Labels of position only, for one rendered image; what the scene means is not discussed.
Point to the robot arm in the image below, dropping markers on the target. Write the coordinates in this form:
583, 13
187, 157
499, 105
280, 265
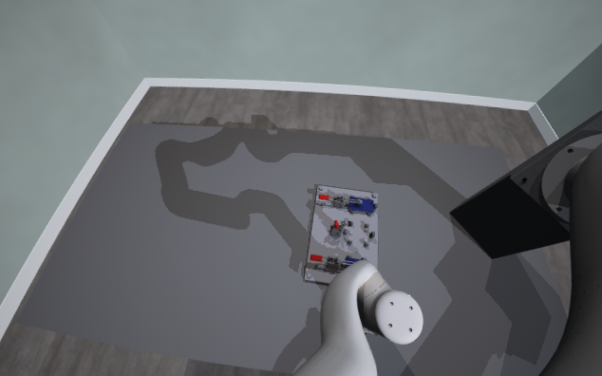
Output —
397, 317

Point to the toggle clamp with red handle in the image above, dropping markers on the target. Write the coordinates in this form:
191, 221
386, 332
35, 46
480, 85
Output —
339, 203
330, 259

